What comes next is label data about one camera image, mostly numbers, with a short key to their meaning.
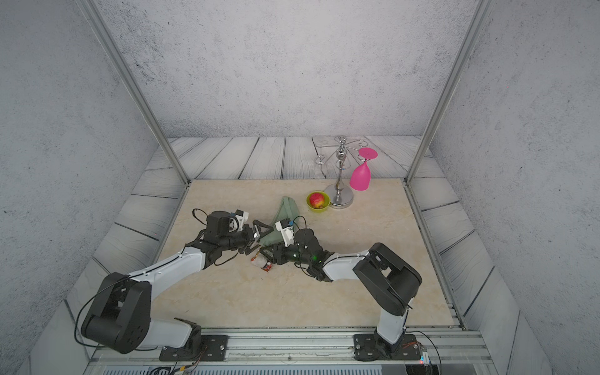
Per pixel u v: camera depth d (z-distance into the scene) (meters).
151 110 0.95
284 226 0.78
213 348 0.73
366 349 0.72
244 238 0.76
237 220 0.73
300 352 0.73
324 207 1.06
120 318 0.42
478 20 0.72
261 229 0.77
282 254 0.75
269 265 0.88
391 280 0.47
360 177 0.96
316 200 1.05
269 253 0.82
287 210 0.94
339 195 1.14
